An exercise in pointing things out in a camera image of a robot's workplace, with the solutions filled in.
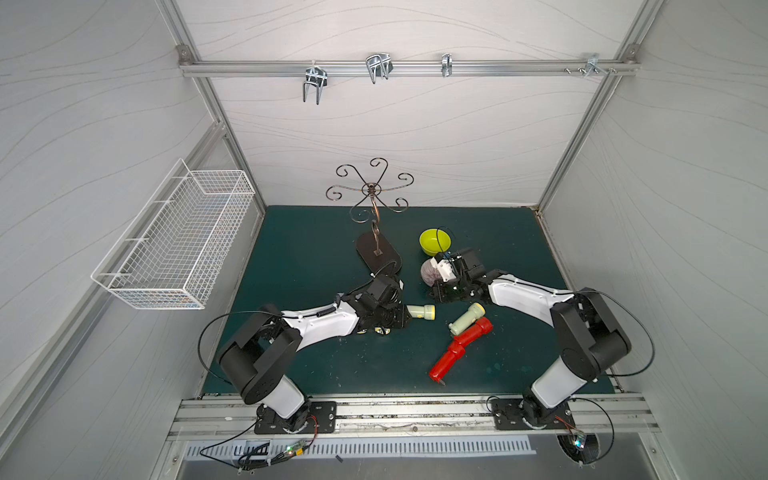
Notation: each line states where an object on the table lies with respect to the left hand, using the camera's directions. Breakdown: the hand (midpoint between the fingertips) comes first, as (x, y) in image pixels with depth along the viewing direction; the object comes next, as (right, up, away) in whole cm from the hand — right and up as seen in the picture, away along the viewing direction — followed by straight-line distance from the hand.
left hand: (411, 320), depth 85 cm
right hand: (+5, +7, +6) cm, 11 cm away
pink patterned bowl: (+7, +12, +15) cm, 20 cm away
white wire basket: (-57, +21, -16) cm, 63 cm away
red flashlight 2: (+9, -10, -5) cm, 15 cm away
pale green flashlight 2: (+20, +2, +3) cm, 20 cm away
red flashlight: (+20, -3, +1) cm, 20 cm away
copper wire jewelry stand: (-10, +20, +19) cm, 29 cm away
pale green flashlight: (+5, +2, +3) cm, 6 cm away
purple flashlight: (-8, 0, -9) cm, 12 cm away
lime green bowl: (+10, +23, +24) cm, 35 cm away
